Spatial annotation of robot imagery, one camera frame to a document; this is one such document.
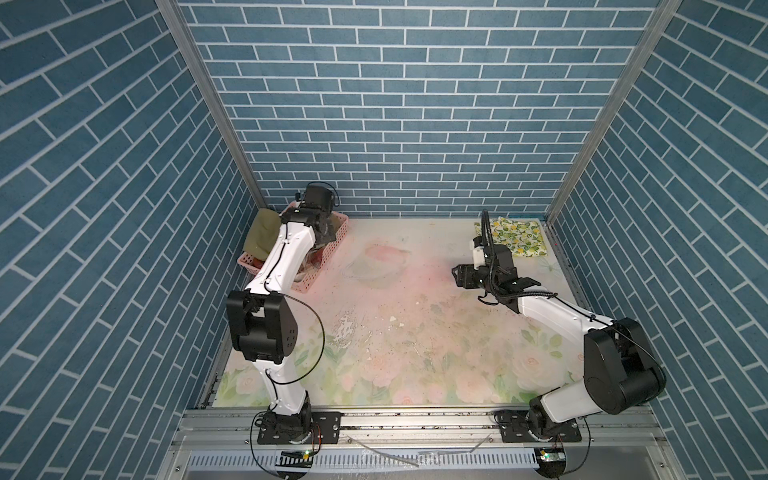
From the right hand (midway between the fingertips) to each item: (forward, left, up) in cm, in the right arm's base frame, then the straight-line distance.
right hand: (461, 265), depth 91 cm
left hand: (+2, +46, +9) cm, 47 cm away
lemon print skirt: (+23, -27, -11) cm, 37 cm away
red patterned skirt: (-2, +47, +1) cm, 47 cm away
